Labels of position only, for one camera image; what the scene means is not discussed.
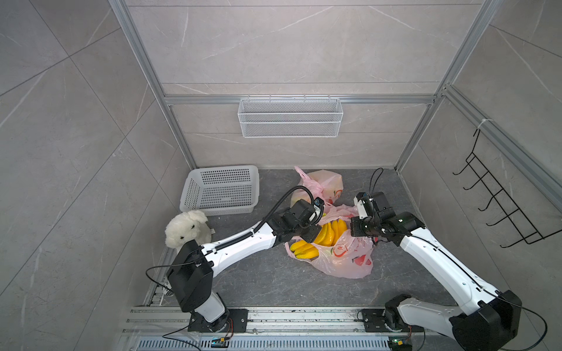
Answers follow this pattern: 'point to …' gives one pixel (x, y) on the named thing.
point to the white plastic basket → (222, 190)
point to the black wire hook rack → (527, 232)
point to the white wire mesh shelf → (290, 118)
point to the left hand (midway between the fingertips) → (316, 222)
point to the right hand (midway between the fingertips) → (354, 224)
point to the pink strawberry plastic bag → (349, 257)
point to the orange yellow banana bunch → (328, 236)
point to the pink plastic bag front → (317, 184)
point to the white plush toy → (186, 227)
